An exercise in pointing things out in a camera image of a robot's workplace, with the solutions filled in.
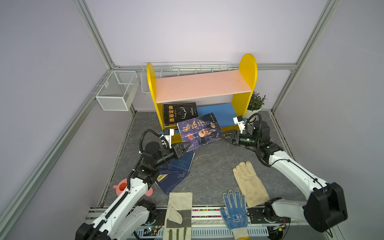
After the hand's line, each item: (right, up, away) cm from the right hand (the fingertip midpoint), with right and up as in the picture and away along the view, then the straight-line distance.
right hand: (220, 137), depth 74 cm
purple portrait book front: (-10, +3, 0) cm, 11 cm away
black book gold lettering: (-24, +14, +17) cm, 32 cm away
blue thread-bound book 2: (-29, -27, +11) cm, 41 cm away
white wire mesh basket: (-63, +28, +23) cm, 73 cm away
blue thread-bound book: (-22, -18, +14) cm, 32 cm away
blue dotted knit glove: (+8, -39, +1) cm, 40 cm away
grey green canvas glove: (-21, -42, -3) cm, 47 cm away
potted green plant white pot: (+28, +20, +27) cm, 44 cm away
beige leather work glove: (+19, -28, +10) cm, 35 cm away
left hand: (-15, -4, -3) cm, 15 cm away
